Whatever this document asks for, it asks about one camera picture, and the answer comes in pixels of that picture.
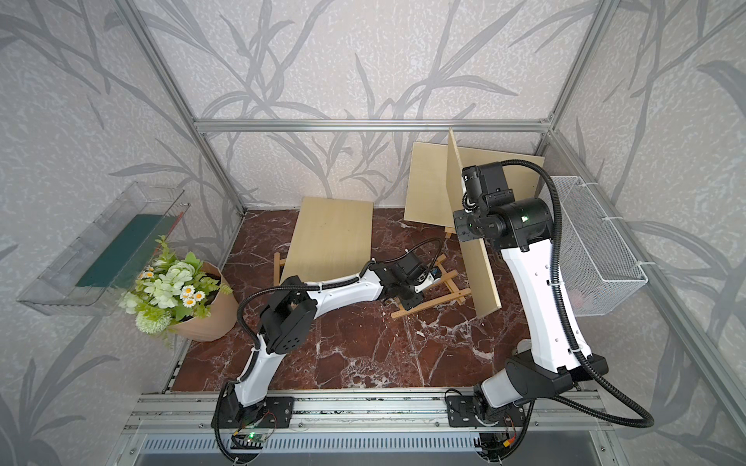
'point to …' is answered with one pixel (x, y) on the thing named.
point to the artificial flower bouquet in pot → (181, 296)
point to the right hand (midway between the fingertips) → (470, 217)
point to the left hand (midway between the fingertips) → (419, 295)
